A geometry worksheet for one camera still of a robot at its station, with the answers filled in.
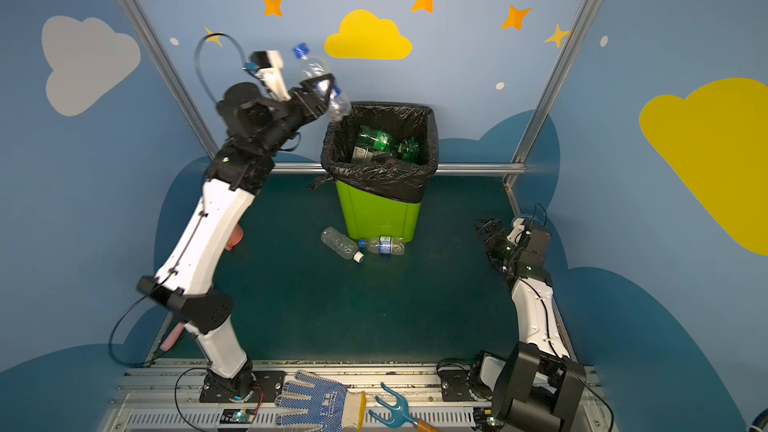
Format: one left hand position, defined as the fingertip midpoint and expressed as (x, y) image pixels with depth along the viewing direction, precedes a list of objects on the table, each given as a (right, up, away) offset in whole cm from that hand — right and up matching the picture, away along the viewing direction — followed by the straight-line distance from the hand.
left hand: (323, 79), depth 59 cm
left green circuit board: (-22, -76, +12) cm, 80 cm away
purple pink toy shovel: (-46, -61, +21) cm, 79 cm away
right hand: (+40, -32, +25) cm, 56 cm away
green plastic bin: (+7, -28, +33) cm, 44 cm away
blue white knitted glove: (-5, -74, +13) cm, 75 cm away
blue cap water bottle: (+12, -38, +37) cm, 54 cm away
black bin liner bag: (+19, -19, +17) cm, 32 cm away
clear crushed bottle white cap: (-1, -38, +37) cm, 53 cm away
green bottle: (+20, -8, +32) cm, 38 cm away
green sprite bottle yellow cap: (+9, -4, +35) cm, 36 cm away
